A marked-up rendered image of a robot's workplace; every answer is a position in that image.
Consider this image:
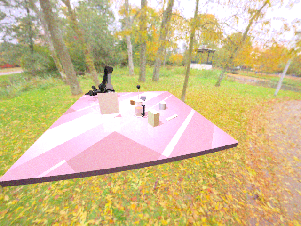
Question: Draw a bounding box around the pale yellow block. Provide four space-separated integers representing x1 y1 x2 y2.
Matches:
148 109 160 127

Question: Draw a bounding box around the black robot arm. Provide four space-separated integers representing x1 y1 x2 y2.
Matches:
91 65 115 93

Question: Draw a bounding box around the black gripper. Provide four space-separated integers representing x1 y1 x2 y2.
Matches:
85 89 99 96

